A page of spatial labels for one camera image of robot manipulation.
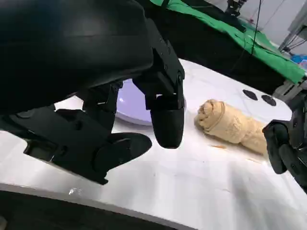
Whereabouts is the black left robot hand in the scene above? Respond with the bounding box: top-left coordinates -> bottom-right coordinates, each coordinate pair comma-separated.
0,0 -> 187,185

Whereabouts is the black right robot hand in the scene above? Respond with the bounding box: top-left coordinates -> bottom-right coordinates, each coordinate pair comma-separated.
262,97 -> 307,186

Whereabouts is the beige towel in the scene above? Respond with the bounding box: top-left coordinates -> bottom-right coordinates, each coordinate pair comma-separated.
193,98 -> 269,156

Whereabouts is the lilac plate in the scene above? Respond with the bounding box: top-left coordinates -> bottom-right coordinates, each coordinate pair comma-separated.
114,80 -> 187,127

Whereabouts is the green cloth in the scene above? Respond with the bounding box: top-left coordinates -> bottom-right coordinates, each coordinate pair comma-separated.
165,0 -> 306,85

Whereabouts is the black background machine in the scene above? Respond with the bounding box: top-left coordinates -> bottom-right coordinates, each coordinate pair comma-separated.
224,0 -> 248,17

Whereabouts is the grey metal frame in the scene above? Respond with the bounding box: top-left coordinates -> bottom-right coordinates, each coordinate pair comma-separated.
278,0 -> 307,55

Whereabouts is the thin black hanging cable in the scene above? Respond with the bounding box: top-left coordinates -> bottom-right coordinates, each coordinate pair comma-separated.
234,0 -> 261,72

